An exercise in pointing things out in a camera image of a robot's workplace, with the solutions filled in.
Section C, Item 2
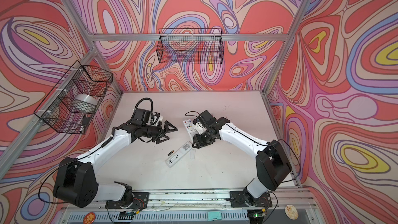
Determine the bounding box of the white remote with coloured buttons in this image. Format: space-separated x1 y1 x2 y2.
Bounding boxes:
183 119 198 139

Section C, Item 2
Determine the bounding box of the white remote with back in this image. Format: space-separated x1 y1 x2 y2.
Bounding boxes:
165 142 192 168

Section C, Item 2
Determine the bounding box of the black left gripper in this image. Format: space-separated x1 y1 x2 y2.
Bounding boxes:
140 120 178 143

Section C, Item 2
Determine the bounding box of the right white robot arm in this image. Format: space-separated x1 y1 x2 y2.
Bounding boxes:
192 111 292 202

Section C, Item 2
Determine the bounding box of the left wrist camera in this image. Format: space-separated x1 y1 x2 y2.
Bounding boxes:
150 113 163 125

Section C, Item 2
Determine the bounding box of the black wire basket back wall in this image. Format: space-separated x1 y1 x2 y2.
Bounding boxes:
156 28 224 65

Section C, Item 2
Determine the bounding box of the green box on rail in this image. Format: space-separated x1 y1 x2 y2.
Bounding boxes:
207 211 222 222

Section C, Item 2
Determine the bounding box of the black wire basket left wall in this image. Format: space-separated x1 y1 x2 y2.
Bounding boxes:
34 61 114 135

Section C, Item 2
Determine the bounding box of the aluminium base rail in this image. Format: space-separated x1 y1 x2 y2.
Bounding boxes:
62 188 315 212

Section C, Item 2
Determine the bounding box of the silver tape roll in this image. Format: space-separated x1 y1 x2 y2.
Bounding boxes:
72 94 98 113

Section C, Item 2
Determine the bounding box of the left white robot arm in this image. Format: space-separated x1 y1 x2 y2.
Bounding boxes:
53 109 178 208

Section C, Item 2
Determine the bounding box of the black wire basket wall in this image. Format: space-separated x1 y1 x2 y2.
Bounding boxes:
156 28 224 65
34 61 114 135

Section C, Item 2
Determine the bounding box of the red round sticker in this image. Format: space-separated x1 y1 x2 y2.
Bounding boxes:
83 212 96 224

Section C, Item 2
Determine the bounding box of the beige round disc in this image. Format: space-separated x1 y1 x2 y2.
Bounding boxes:
285 204 299 220

